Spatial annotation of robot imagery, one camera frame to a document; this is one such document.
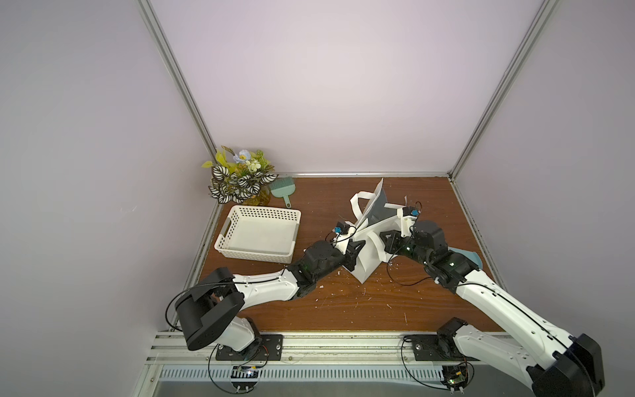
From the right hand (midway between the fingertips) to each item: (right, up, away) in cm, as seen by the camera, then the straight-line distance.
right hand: (380, 229), depth 76 cm
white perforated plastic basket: (-45, -5, +24) cm, 51 cm away
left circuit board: (-42, -42, -4) cm, 60 cm away
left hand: (-4, -5, -1) cm, 6 cm away
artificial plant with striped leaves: (-47, +17, +7) cm, 50 cm away
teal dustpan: (+40, -13, +18) cm, 45 cm away
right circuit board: (+20, -42, -7) cm, 47 cm away
